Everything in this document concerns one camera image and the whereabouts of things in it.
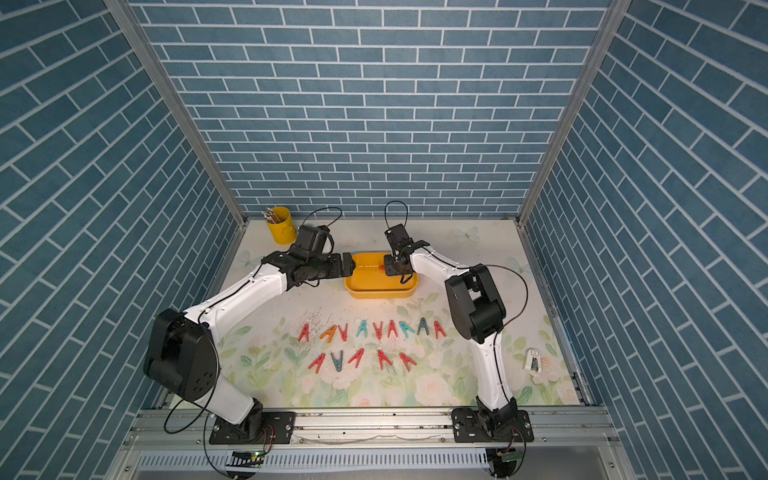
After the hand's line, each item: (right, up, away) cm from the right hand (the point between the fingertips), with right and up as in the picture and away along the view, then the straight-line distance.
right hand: (394, 267), depth 102 cm
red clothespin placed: (-15, -20, -12) cm, 27 cm away
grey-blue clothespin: (-16, -26, -17) cm, 35 cm away
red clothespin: (-27, -19, -11) cm, 35 cm away
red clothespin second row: (-22, -26, -17) cm, 38 cm away
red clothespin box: (-10, -25, -17) cm, 32 cm away
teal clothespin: (-9, -18, -11) cm, 23 cm away
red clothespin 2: (+14, -18, -11) cm, 25 cm away
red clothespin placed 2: (-5, -19, -11) cm, 22 cm away
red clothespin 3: (-4, -1, +6) cm, 7 cm away
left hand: (-13, +1, -14) cm, 19 cm away
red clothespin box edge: (+4, -26, -17) cm, 31 cm away
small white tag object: (+40, -25, -17) cm, 50 cm away
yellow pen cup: (-40, +12, +6) cm, 42 cm away
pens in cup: (-42, +17, -3) cm, 45 cm away
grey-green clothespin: (+9, -17, -10) cm, 22 cm away
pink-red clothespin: (0, -18, -10) cm, 21 cm away
